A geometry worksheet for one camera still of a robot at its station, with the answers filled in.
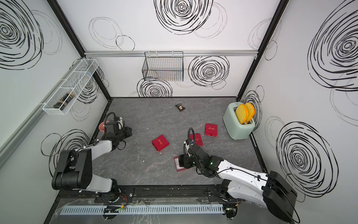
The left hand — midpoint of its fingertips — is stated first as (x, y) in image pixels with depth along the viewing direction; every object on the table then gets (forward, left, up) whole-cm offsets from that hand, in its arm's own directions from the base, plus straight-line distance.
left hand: (129, 129), depth 94 cm
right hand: (-20, -37, +1) cm, 42 cm away
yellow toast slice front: (+4, -73, +15) cm, 74 cm away
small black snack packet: (+24, -34, -3) cm, 42 cm away
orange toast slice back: (+4, -77, +18) cm, 79 cm away
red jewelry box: (-8, -22, -3) cm, 24 cm away
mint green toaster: (-3, -71, +6) cm, 72 cm away
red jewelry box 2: (-24, -35, -3) cm, 42 cm away
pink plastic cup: (-1, +17, +3) cm, 18 cm away
